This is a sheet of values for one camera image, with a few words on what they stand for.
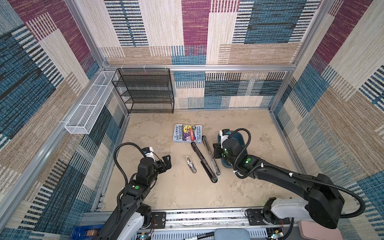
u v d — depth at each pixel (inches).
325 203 15.6
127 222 20.5
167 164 28.8
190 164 35.2
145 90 43.7
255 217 29.0
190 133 41.1
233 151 23.7
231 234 26.4
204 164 35.4
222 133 28.6
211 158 36.1
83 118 28.0
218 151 28.3
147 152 27.6
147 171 23.7
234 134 27.5
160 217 29.4
